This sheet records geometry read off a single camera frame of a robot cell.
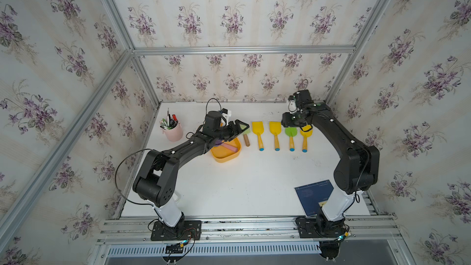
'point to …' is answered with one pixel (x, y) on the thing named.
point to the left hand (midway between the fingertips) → (247, 130)
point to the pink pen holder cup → (172, 127)
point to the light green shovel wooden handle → (245, 132)
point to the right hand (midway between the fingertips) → (289, 122)
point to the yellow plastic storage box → (221, 154)
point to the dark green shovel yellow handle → (291, 132)
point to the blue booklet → (310, 195)
